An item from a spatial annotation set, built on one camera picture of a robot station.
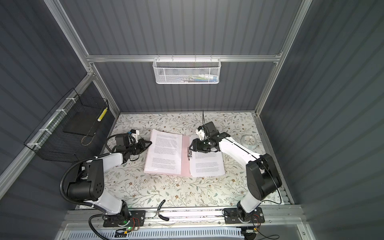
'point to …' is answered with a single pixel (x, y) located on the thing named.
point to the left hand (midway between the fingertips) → (151, 142)
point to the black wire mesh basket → (66, 133)
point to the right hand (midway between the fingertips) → (194, 149)
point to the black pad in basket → (84, 122)
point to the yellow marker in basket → (102, 114)
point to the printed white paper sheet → (164, 155)
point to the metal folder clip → (189, 154)
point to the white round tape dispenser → (248, 141)
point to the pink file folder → (186, 163)
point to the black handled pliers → (157, 213)
